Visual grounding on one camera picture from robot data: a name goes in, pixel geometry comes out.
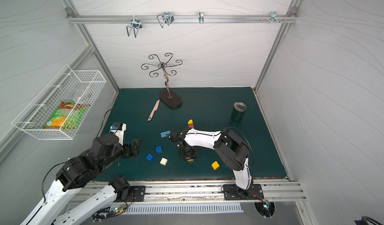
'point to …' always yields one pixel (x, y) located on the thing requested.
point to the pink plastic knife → (155, 109)
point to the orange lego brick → (190, 124)
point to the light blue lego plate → (163, 134)
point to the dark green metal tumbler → (238, 110)
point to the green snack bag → (67, 116)
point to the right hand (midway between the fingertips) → (188, 158)
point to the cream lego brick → (163, 161)
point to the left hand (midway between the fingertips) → (133, 141)
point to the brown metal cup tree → (176, 99)
